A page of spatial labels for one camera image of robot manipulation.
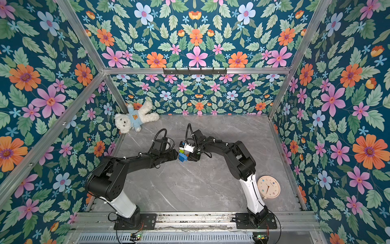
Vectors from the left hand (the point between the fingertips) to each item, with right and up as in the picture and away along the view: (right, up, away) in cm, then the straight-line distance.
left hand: (177, 153), depth 97 cm
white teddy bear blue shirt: (-39, +20, +7) cm, 44 cm away
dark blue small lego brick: (+3, -3, -3) cm, 6 cm away
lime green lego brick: (+3, +1, -1) cm, 3 cm away
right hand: (+11, +1, +3) cm, 12 cm away
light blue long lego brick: (+5, -2, -3) cm, 6 cm away
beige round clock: (+53, -17, -15) cm, 58 cm away
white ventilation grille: (+1, -36, -27) cm, 45 cm away
